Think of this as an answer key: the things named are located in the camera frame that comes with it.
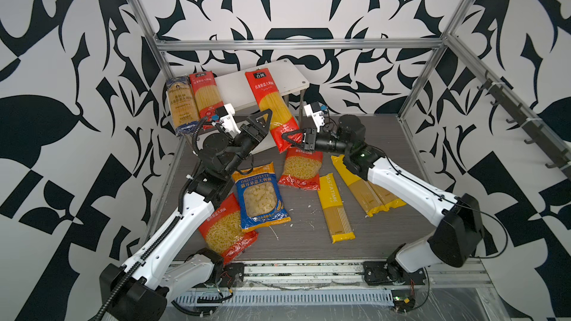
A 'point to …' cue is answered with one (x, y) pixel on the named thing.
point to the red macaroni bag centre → (302, 169)
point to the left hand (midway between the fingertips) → (267, 111)
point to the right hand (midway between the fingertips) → (285, 135)
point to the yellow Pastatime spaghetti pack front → (334, 210)
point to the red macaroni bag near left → (222, 232)
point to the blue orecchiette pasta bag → (259, 203)
